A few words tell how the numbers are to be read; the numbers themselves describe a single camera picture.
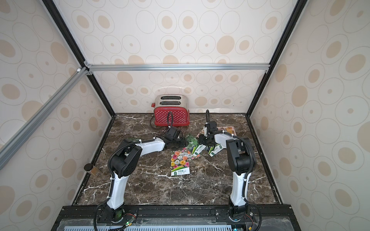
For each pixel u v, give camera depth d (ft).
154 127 3.70
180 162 3.04
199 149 3.21
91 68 2.94
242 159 1.77
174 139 2.63
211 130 2.71
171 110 3.29
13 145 1.71
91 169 2.65
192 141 3.36
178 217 2.39
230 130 3.62
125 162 1.77
